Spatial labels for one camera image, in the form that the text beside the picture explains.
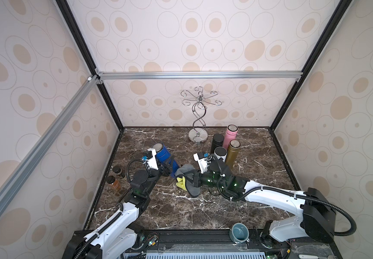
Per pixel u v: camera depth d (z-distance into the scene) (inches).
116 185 33.9
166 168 26.9
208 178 25.4
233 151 33.7
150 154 25.4
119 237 22.5
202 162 26.6
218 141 34.1
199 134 44.6
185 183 27.2
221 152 34.9
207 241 29.4
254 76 59.9
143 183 22.6
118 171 34.5
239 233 29.8
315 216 16.1
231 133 35.4
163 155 27.0
